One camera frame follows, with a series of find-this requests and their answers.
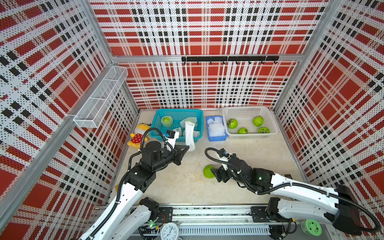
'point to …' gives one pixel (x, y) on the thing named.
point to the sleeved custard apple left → (167, 121)
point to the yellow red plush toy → (137, 139)
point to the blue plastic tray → (217, 138)
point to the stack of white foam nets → (216, 127)
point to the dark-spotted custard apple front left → (232, 123)
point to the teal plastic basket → (175, 119)
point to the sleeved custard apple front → (196, 133)
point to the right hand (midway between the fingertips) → (220, 164)
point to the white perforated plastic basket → (249, 122)
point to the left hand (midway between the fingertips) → (190, 148)
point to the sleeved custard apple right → (193, 120)
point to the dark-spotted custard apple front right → (264, 130)
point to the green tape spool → (311, 227)
